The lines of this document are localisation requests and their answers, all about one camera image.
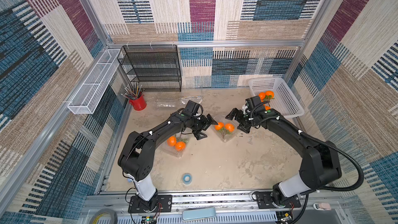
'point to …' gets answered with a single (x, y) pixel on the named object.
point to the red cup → (139, 104)
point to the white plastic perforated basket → (285, 101)
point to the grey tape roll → (112, 213)
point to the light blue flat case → (196, 213)
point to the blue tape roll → (187, 178)
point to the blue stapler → (129, 180)
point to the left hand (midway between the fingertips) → (215, 128)
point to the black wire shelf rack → (156, 67)
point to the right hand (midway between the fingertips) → (233, 123)
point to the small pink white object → (322, 206)
